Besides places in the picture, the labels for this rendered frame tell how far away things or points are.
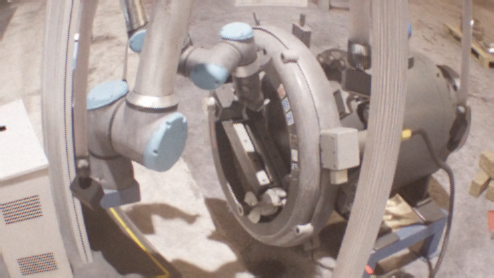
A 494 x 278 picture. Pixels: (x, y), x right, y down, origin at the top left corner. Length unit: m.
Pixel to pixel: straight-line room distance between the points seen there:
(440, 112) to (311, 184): 0.75
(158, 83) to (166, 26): 0.15
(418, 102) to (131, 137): 1.19
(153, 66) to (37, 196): 0.57
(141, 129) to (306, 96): 0.61
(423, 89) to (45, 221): 1.60
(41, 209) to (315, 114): 0.98
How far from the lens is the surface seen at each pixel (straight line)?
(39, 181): 1.71
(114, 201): 1.79
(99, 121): 1.69
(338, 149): 1.91
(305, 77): 2.03
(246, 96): 2.06
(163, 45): 1.55
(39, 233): 1.81
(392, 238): 2.48
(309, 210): 2.08
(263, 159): 2.31
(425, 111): 2.42
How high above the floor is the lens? 1.67
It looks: 27 degrees down
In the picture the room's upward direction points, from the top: 5 degrees clockwise
